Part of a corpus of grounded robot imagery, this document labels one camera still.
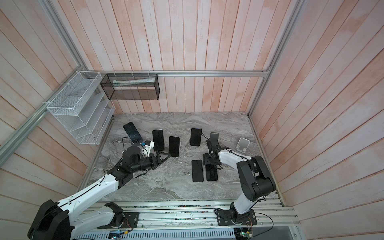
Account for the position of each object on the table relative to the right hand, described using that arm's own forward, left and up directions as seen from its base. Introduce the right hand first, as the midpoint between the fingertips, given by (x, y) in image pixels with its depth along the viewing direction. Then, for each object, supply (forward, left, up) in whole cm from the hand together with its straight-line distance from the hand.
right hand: (209, 159), depth 96 cm
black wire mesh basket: (+43, +56, +26) cm, 75 cm away
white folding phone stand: (+8, -22, +5) cm, 24 cm away
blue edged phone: (+12, +9, +8) cm, 17 cm away
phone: (+13, +52, +10) cm, 54 cm away
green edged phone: (+10, +34, +10) cm, 37 cm away
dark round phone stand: (+1, -1, +21) cm, 21 cm away
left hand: (-11, +24, +17) cm, 31 cm away
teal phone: (+4, +23, +8) cm, 25 cm away
